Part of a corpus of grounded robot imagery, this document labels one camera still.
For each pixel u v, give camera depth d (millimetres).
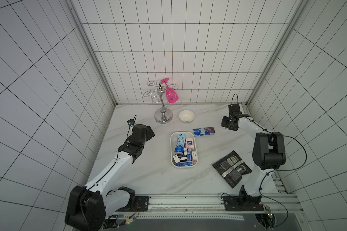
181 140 921
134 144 619
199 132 999
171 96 1061
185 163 817
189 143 899
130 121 713
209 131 1004
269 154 502
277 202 653
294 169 495
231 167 842
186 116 1067
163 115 1102
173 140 970
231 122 743
